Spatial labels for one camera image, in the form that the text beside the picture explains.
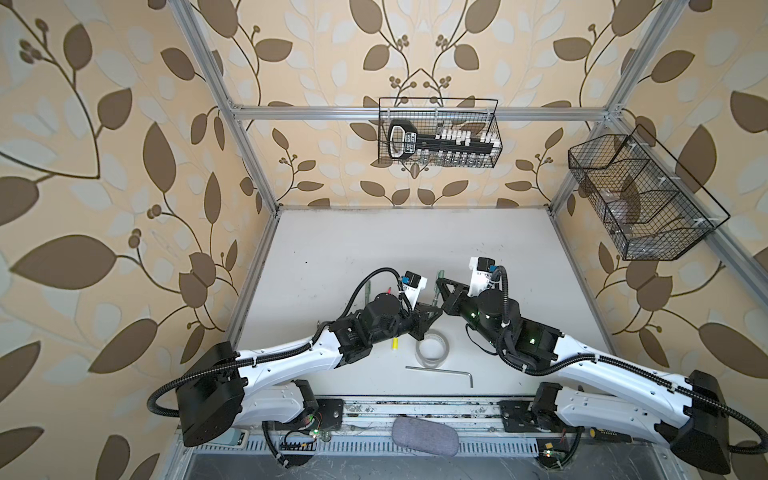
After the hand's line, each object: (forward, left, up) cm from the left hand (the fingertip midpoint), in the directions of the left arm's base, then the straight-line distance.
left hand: (444, 310), depth 71 cm
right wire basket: (+23, -50, +14) cm, 57 cm away
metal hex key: (-8, -2, -21) cm, 22 cm away
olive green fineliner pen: (+4, +2, +3) cm, 5 cm away
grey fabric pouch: (-24, +4, -17) cm, 30 cm away
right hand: (+5, +2, +4) cm, 6 cm away
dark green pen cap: (+7, +1, +5) cm, 9 cm away
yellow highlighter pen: (-1, +12, -20) cm, 23 cm away
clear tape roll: (-3, +1, -20) cm, 20 cm away
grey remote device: (-26, +47, -14) cm, 56 cm away
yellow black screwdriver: (-22, -37, -17) cm, 46 cm away
